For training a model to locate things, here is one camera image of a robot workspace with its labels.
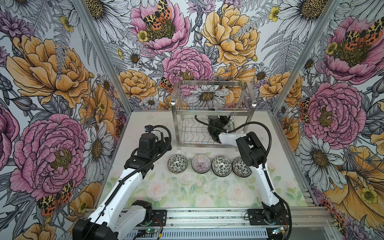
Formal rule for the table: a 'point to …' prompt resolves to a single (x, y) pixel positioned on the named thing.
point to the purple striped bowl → (201, 163)
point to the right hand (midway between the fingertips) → (231, 116)
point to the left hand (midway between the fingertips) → (162, 145)
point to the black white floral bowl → (221, 166)
